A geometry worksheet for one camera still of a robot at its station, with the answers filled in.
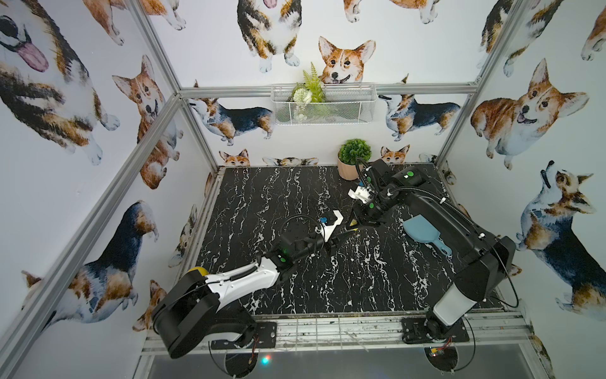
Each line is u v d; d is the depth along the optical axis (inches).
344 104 36.4
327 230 25.0
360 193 28.4
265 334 29.0
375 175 23.9
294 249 23.7
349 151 41.9
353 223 27.8
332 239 26.1
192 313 16.3
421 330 28.8
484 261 16.5
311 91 32.2
